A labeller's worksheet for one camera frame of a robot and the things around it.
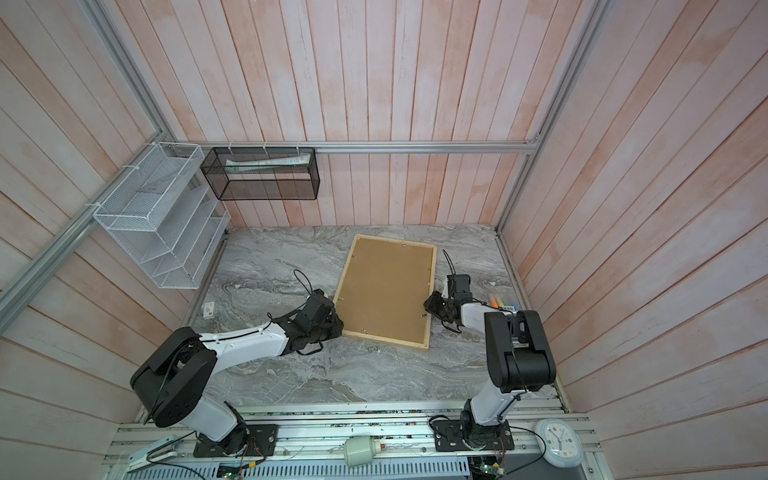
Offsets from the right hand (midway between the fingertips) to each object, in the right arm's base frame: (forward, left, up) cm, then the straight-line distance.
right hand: (427, 302), depth 98 cm
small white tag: (-5, +73, +1) cm, 73 cm away
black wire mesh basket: (+25, +53, +33) cm, 67 cm away
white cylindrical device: (-43, +19, +8) cm, 48 cm away
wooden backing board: (+4, +14, +1) cm, 15 cm away
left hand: (-12, +28, +2) cm, 30 cm away
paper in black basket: (+27, +59, +35) cm, 74 cm away
